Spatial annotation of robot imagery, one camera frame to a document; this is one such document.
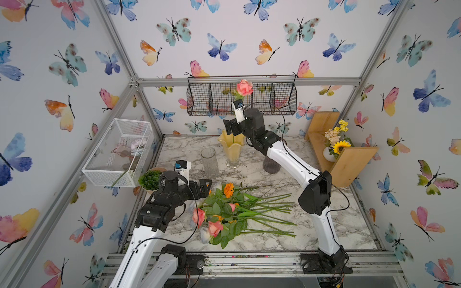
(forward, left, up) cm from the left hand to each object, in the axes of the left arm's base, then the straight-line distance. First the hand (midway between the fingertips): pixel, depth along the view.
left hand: (204, 180), depth 73 cm
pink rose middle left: (-10, +3, -12) cm, 16 cm away
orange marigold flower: (+4, -10, -15) cm, 18 cm away
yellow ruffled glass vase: (+19, -12, -1) cm, 23 cm away
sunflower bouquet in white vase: (+18, -59, +2) cm, 62 cm away
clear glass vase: (+21, +1, -10) cm, 23 cm away
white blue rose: (-16, +1, -18) cm, 24 cm away
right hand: (+28, -12, +11) cm, 32 cm away
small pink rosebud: (-4, -11, -16) cm, 20 cm away
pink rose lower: (-14, -4, -13) cm, 20 cm away
